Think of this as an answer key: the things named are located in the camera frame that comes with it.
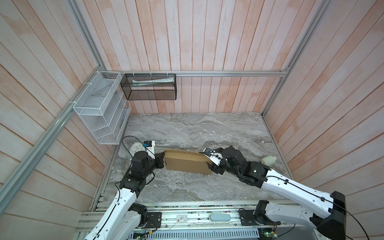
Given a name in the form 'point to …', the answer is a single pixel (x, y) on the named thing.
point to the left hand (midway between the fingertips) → (164, 156)
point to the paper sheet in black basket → (158, 81)
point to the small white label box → (181, 218)
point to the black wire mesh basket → (149, 86)
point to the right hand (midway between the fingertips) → (211, 155)
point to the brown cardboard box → (187, 161)
